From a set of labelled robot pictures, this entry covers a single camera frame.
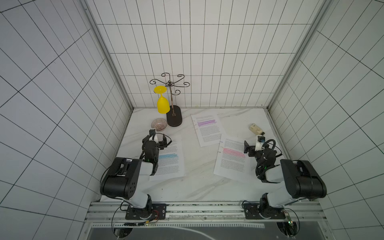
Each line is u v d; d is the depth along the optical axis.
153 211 0.72
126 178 0.46
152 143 0.74
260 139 0.77
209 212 0.74
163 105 0.89
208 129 1.07
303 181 0.45
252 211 0.73
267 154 0.68
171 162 0.90
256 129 1.03
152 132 0.81
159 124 1.07
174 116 1.14
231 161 0.91
